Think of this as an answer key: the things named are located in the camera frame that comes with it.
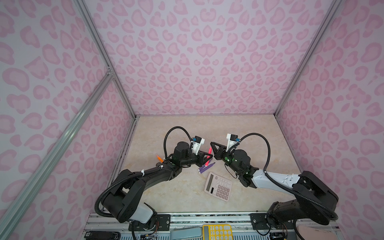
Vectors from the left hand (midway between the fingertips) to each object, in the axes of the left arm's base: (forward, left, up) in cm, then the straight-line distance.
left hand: (212, 153), depth 79 cm
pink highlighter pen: (+1, +1, +1) cm, 2 cm away
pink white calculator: (-12, -4, -15) cm, 20 cm away
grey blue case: (-33, +14, -18) cm, 41 cm away
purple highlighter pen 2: (-3, +6, -16) cm, 17 cm away
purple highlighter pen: (-1, +6, -17) cm, 18 cm away
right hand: (+3, +1, +4) cm, 6 cm away
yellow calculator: (-33, -1, -15) cm, 36 cm away
